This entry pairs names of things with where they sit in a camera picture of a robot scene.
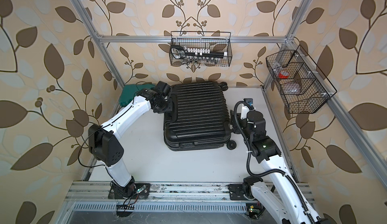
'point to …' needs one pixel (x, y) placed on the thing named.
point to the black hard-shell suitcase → (200, 119)
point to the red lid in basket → (280, 75)
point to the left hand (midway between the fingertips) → (167, 107)
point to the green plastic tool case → (129, 91)
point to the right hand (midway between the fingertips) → (238, 111)
